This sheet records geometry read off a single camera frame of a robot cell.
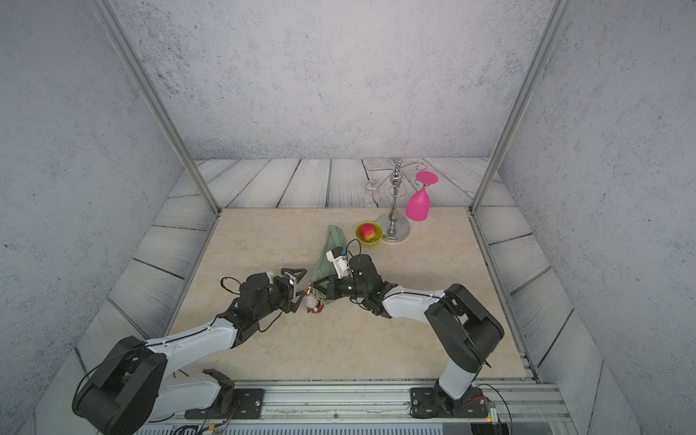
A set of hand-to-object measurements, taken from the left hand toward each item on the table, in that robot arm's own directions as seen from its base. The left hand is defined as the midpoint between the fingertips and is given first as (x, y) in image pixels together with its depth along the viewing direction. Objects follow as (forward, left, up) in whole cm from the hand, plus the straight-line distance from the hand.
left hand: (311, 280), depth 83 cm
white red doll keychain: (-3, 0, -7) cm, 8 cm away
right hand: (-3, -1, +1) cm, 3 cm away
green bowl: (+25, -23, -10) cm, 35 cm away
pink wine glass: (+25, -36, +6) cm, 44 cm away
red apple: (+26, -19, -8) cm, 33 cm away
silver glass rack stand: (+31, -30, -10) cm, 44 cm away
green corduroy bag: (+17, -6, -1) cm, 19 cm away
